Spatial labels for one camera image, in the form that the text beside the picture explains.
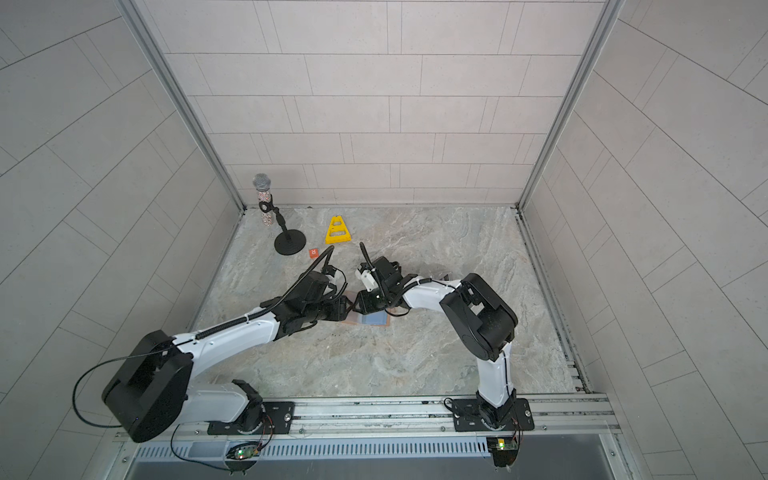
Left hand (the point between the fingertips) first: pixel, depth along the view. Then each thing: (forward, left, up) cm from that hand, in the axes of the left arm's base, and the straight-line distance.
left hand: (356, 302), depth 85 cm
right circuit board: (-34, -37, -5) cm, 50 cm away
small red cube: (+20, +17, -5) cm, 27 cm away
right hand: (0, +1, -4) cm, 4 cm away
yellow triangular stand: (+30, +11, -5) cm, 32 cm away
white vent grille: (-34, -7, -5) cm, 35 cm away
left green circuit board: (-36, +22, -2) cm, 42 cm away
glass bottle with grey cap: (+26, +27, +22) cm, 44 cm away
